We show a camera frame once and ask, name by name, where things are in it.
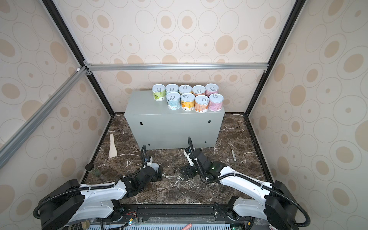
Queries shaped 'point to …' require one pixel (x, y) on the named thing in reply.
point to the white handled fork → (234, 155)
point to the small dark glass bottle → (95, 172)
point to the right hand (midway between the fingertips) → (187, 167)
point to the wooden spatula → (113, 151)
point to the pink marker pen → (188, 225)
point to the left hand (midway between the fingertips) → (161, 167)
